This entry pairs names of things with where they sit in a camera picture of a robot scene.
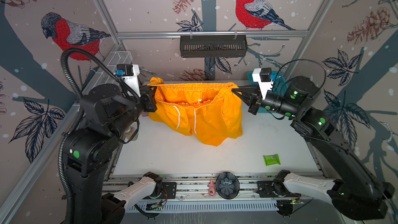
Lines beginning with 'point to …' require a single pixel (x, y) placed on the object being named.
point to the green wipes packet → (271, 159)
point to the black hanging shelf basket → (213, 45)
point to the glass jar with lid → (131, 132)
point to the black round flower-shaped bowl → (227, 185)
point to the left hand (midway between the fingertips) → (154, 84)
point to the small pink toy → (212, 190)
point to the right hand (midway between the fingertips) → (229, 91)
